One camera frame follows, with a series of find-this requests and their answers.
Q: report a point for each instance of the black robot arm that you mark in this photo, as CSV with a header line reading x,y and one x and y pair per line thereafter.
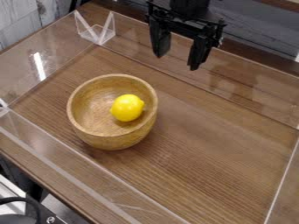
x,y
188,18

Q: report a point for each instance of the brown wooden bowl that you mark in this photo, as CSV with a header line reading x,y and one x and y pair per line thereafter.
x,y
90,102

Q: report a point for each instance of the yellow lemon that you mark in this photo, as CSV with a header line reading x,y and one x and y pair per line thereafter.
x,y
127,107

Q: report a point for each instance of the black metal table frame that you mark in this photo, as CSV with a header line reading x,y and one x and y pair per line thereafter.
x,y
39,193

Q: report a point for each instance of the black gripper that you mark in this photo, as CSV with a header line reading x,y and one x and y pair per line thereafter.
x,y
188,18

